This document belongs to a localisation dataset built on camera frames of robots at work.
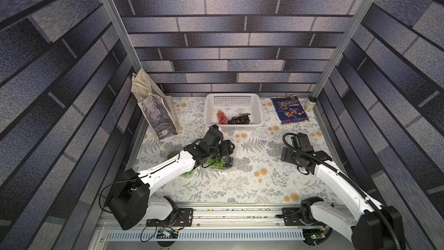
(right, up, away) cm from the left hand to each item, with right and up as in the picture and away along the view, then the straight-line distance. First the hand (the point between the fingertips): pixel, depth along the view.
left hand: (232, 146), depth 81 cm
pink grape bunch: (-5, +13, +22) cm, 26 cm away
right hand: (+30, -5, +4) cm, 30 cm away
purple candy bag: (+38, +18, +27) cm, 50 cm away
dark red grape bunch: (+9, +12, +23) cm, 27 cm away
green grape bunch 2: (-7, -8, +2) cm, 11 cm away
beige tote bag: (-38, +20, +5) cm, 44 cm away
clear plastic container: (-1, -9, +4) cm, 10 cm away
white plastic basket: (+2, +17, +32) cm, 37 cm away
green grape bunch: (-22, -15, +4) cm, 27 cm away
